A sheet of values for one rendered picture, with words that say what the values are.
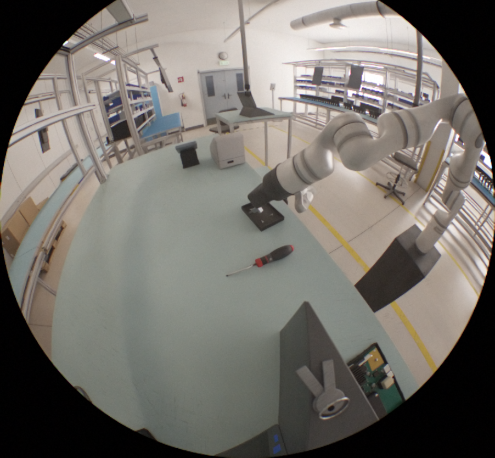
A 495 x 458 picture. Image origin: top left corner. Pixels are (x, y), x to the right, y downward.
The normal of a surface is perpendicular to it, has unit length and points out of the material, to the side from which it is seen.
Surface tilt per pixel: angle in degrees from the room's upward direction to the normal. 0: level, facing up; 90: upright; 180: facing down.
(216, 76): 90
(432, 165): 90
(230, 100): 90
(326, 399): 3
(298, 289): 0
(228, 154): 90
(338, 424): 0
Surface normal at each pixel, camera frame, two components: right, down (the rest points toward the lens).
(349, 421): -0.07, -0.74
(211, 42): 0.37, 0.60
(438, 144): -0.93, 0.29
